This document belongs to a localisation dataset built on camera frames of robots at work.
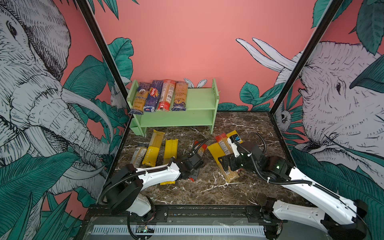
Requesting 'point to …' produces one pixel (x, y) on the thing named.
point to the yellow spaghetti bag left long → (170, 151)
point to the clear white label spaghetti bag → (138, 156)
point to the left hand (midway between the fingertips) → (195, 168)
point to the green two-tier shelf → (200, 111)
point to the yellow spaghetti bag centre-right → (217, 152)
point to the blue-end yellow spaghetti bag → (180, 99)
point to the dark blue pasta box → (154, 96)
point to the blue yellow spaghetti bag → (141, 95)
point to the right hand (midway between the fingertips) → (224, 155)
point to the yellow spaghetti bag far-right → (233, 133)
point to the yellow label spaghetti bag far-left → (152, 150)
